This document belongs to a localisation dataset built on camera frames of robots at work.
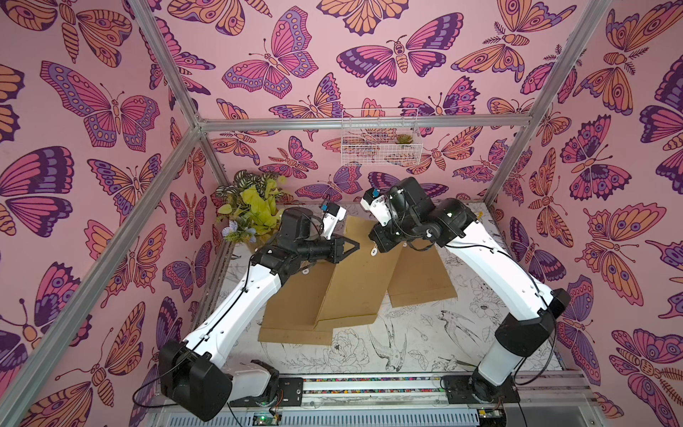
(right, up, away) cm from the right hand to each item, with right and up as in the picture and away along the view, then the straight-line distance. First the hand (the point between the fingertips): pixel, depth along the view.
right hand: (372, 232), depth 71 cm
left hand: (-3, -3, 0) cm, 5 cm away
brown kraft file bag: (-4, -14, -1) cm, 14 cm away
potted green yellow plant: (-38, +8, +15) cm, 42 cm away
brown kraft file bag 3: (+18, -16, +19) cm, 31 cm away
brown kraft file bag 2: (-26, -28, +19) cm, 42 cm away
